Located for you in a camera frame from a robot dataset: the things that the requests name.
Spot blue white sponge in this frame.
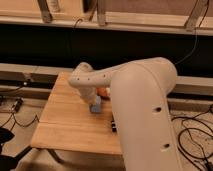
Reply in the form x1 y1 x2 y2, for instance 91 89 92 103
90 96 101 113

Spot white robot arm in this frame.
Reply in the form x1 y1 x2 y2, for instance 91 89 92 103
69 57 183 171

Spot red bowl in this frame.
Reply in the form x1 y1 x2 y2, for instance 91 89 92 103
97 87 110 98

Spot wooden table board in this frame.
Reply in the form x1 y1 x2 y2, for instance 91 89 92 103
31 72 121 155

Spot black power adapter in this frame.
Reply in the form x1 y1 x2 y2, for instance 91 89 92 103
11 98 23 113

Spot black cables on floor left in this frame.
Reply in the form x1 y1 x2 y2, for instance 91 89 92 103
0 111 40 129

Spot black cables on floor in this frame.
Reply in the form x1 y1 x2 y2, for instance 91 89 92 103
169 103 213 171
0 111 40 129

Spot black cables on floor right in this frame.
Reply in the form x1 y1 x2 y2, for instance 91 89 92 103
169 103 213 171

